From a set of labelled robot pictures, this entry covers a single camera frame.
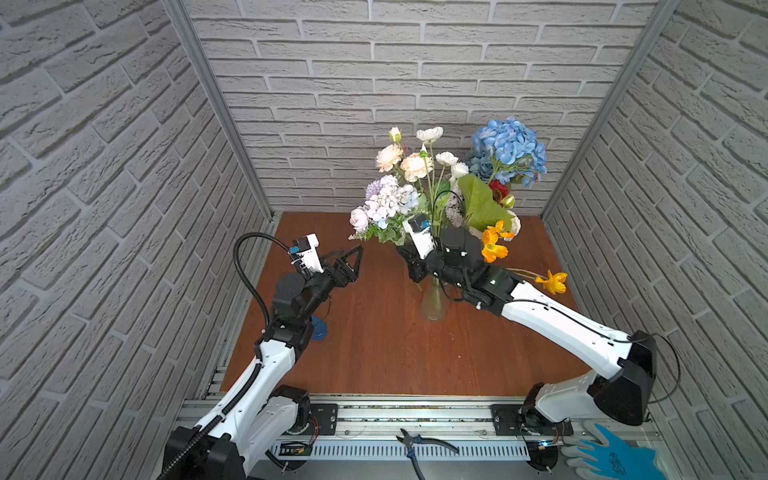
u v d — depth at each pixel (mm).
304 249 631
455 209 830
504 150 585
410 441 698
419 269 618
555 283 624
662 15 697
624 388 392
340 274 634
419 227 578
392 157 659
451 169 698
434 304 853
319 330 630
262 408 486
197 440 386
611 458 683
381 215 606
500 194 814
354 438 722
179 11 691
